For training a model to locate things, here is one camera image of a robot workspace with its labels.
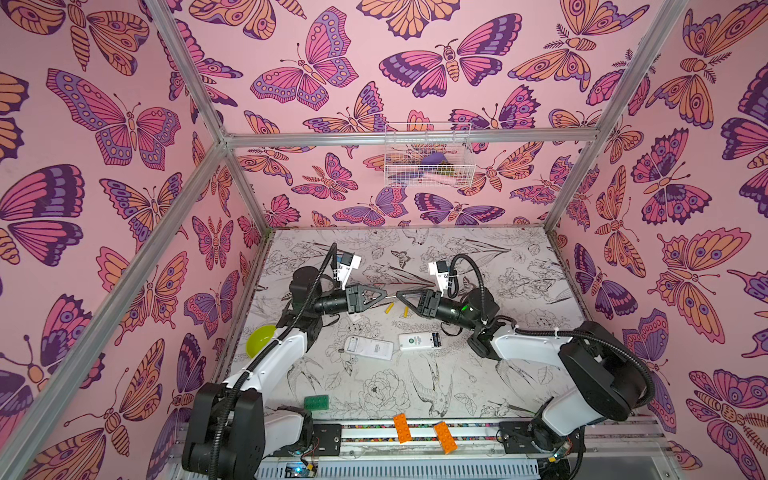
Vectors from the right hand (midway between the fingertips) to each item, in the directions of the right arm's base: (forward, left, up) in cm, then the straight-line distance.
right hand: (398, 295), depth 71 cm
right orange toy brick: (-26, -11, -24) cm, 37 cm away
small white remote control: (0, -8, -25) cm, 26 cm away
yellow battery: (+11, +3, -25) cm, 27 cm away
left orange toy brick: (-23, -1, -25) cm, 34 cm away
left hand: (0, +3, -1) cm, 3 cm away
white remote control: (-2, +9, -25) cm, 27 cm away
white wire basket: (+48, -10, +8) cm, 49 cm away
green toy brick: (-17, +22, -25) cm, 38 cm away
